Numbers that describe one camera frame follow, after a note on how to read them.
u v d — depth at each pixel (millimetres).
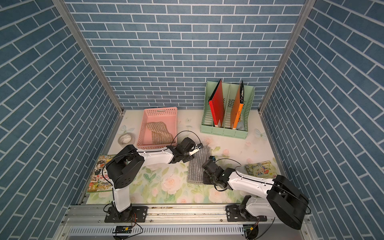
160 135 1042
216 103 890
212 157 801
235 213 736
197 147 828
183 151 738
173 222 716
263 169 892
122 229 722
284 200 423
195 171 871
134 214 723
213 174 655
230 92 1050
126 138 1019
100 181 843
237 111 867
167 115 1155
